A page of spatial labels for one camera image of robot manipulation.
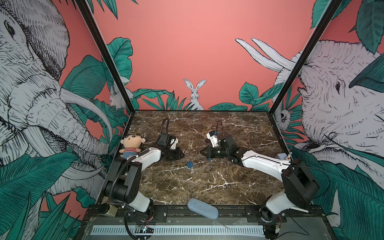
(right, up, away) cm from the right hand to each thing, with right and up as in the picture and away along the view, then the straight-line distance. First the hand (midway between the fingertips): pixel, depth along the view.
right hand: (198, 151), depth 81 cm
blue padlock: (-5, -10, +10) cm, 15 cm away
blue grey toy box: (+51, -4, +9) cm, 52 cm away
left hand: (-9, -3, +9) cm, 13 cm away
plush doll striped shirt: (-42, -1, +11) cm, 43 cm away
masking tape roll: (-42, -27, -11) cm, 51 cm away
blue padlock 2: (+7, -7, +12) cm, 16 cm away
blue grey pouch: (+2, -27, -7) cm, 28 cm away
